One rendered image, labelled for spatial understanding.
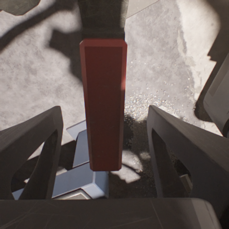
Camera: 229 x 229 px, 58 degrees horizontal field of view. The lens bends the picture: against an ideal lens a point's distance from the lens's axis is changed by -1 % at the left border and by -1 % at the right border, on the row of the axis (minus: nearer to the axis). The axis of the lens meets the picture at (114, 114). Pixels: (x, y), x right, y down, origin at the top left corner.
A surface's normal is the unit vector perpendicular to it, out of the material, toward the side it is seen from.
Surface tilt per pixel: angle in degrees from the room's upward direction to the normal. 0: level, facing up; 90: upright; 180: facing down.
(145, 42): 0
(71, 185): 90
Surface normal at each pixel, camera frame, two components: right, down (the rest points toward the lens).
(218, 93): -0.97, -0.17
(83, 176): -0.47, -0.71
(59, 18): 0.03, 0.58
